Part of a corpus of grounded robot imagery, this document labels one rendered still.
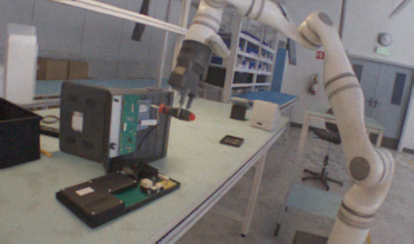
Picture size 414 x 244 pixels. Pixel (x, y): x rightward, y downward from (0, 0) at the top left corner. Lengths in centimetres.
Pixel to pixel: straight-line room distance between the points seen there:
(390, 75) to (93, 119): 705
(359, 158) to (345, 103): 14
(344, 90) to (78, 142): 71
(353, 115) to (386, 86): 666
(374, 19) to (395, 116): 246
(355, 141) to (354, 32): 663
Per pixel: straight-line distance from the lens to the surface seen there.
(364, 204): 70
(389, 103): 737
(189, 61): 62
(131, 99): 68
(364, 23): 732
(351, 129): 67
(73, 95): 77
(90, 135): 76
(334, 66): 73
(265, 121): 144
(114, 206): 53
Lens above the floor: 131
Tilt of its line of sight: 9 degrees down
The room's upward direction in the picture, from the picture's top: 9 degrees clockwise
